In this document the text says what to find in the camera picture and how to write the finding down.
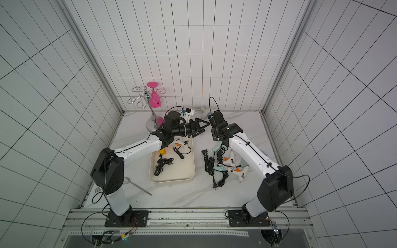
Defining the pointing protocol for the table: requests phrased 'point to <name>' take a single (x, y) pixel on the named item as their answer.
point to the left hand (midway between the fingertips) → (206, 129)
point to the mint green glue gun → (217, 147)
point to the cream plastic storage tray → (177, 164)
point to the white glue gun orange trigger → (241, 174)
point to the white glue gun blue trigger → (205, 111)
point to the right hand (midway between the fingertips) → (216, 130)
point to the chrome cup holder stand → (152, 123)
